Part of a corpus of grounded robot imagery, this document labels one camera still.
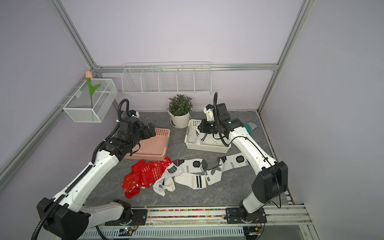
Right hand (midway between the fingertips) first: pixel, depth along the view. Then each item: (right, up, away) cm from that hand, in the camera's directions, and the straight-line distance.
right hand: (197, 126), depth 80 cm
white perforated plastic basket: (-3, -11, +13) cm, 17 cm away
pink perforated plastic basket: (-29, -14, +15) cm, 35 cm away
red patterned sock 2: (-36, -31, +1) cm, 48 cm away
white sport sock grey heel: (+10, -28, +5) cm, 30 cm away
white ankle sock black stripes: (+9, -6, -9) cm, 14 cm away
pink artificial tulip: (-62, +22, +6) cm, 66 cm away
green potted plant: (-12, +14, +19) cm, 27 cm away
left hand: (-26, -1, -3) cm, 27 cm away
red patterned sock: (-30, -27, +6) cm, 41 cm away
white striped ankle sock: (-2, -31, +4) cm, 32 cm away
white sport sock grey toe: (-17, -32, +4) cm, 37 cm away
